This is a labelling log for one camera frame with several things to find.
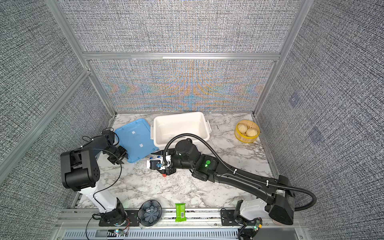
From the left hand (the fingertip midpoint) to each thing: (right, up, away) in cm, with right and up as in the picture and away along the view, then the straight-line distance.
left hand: (127, 158), depth 94 cm
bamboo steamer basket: (+76, +12, +6) cm, 77 cm away
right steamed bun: (+81, +16, +7) cm, 83 cm away
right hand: (+25, +8, -30) cm, 40 cm away
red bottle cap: (+25, -9, -6) cm, 27 cm away
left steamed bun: (+76, +19, +9) cm, 79 cm away
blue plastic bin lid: (0, +13, +13) cm, 18 cm away
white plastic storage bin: (+24, +21, +4) cm, 32 cm away
